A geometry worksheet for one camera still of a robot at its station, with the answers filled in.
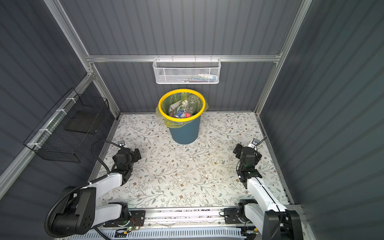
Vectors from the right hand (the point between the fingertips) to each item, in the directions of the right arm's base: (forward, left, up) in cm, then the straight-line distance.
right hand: (250, 148), depth 84 cm
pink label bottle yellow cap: (+14, +36, +13) cm, 41 cm away
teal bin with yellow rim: (+17, +37, -9) cm, 42 cm away
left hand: (0, +73, -4) cm, 73 cm away
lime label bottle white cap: (+23, +40, +12) cm, 48 cm away
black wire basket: (-2, +94, +18) cm, 96 cm away
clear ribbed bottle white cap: (+25, +33, +14) cm, 43 cm away
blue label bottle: (+17, +40, +11) cm, 45 cm away
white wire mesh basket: (+58, +38, +14) cm, 71 cm away
